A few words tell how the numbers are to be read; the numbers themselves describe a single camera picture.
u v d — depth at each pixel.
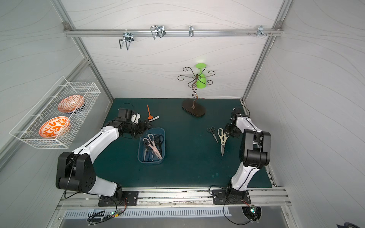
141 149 0.89
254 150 0.50
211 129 1.01
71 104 0.72
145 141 0.93
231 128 0.81
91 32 0.80
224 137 0.93
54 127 0.63
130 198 0.74
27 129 0.56
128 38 0.79
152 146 0.91
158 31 0.76
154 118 1.07
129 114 0.71
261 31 0.76
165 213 0.70
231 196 0.66
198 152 0.91
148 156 0.88
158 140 0.93
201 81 0.88
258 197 0.76
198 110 1.11
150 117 1.08
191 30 0.72
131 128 0.74
